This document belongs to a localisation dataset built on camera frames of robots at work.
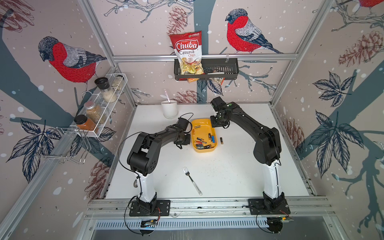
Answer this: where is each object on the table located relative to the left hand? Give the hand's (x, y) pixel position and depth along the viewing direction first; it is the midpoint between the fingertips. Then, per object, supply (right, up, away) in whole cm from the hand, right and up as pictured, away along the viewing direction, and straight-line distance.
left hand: (189, 138), depth 98 cm
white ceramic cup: (-14, +20, +9) cm, 26 cm away
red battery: (+6, -2, 0) cm, 6 cm away
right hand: (+16, +10, -4) cm, 19 cm away
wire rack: (-47, +3, -39) cm, 61 cm away
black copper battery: (+22, -1, 0) cm, 22 cm away
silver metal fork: (0, -18, -13) cm, 22 cm away
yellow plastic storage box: (+10, 0, +3) cm, 11 cm away
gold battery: (+5, +7, +8) cm, 12 cm away
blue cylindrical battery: (+16, 0, 0) cm, 16 cm away
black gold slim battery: (+14, +1, +2) cm, 14 cm away
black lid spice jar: (-42, +26, -21) cm, 54 cm away
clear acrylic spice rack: (-40, +20, -27) cm, 52 cm away
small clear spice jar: (-41, +35, -13) cm, 56 cm away
